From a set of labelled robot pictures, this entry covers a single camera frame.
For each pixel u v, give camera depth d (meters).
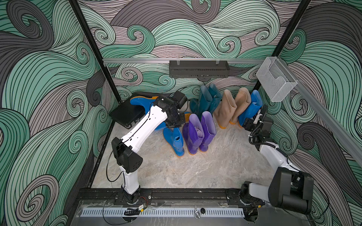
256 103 0.84
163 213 0.70
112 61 0.95
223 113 0.93
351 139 0.52
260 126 0.64
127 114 1.04
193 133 0.73
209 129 0.71
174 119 0.64
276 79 0.79
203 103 0.87
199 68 0.97
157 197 0.74
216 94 0.90
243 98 0.90
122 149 0.43
